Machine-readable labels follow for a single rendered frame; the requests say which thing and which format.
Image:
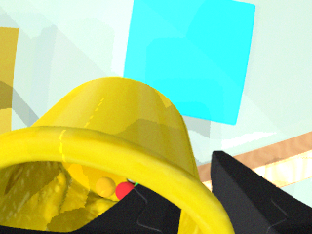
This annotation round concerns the red marble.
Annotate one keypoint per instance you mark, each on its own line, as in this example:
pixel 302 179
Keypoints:
pixel 122 189

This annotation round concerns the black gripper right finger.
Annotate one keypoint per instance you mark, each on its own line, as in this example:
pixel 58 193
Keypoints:
pixel 255 205

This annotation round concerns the yellow marble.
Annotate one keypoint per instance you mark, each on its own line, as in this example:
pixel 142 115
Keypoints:
pixel 105 186

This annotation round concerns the yellow cup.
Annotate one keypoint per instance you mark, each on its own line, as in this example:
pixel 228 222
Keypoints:
pixel 117 127

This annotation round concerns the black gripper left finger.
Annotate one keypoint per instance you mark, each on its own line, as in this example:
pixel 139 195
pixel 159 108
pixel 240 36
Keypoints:
pixel 141 211

